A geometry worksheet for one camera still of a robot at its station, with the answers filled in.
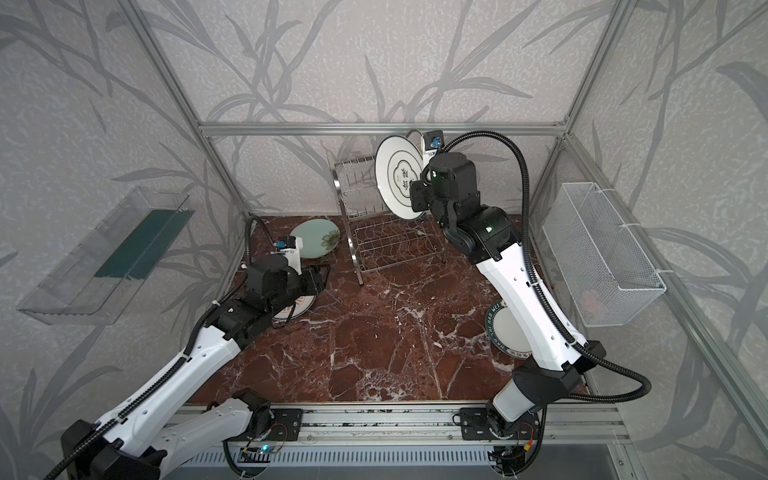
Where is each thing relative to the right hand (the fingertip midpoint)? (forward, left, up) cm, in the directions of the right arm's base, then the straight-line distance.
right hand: (426, 164), depth 63 cm
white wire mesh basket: (-19, -37, -14) cm, 44 cm away
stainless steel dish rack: (+17, +15, -45) cm, 50 cm away
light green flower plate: (+20, +38, -49) cm, 65 cm away
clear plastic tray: (-20, +71, -15) cm, 75 cm away
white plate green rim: (-18, -25, -48) cm, 57 cm away
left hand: (-9, +24, -22) cm, 34 cm away
